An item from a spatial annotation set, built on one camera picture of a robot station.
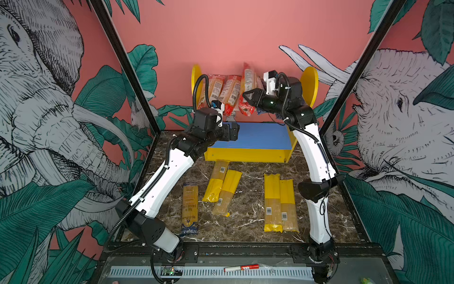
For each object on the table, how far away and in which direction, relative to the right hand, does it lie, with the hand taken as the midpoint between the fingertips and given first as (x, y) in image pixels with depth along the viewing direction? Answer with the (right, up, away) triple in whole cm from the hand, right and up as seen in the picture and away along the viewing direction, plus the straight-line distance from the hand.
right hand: (244, 92), depth 68 cm
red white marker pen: (+5, -71, +2) cm, 71 cm away
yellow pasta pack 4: (+23, -52, +16) cm, 59 cm away
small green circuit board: (-30, -72, +2) cm, 78 cm away
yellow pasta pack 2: (-6, -41, +25) cm, 48 cm away
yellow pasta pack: (-15, -43, +22) cm, 51 cm away
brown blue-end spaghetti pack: (-24, -56, +12) cm, 62 cm away
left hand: (-5, -12, +2) cm, 13 cm away
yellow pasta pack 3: (+15, -52, +18) cm, 57 cm away
